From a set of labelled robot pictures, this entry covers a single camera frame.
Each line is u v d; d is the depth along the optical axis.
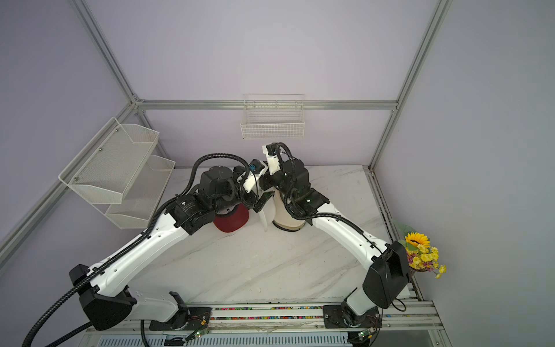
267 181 0.63
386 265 0.42
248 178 0.56
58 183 0.61
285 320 0.75
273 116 1.07
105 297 0.40
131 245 0.42
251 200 0.58
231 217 0.96
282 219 0.95
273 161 0.62
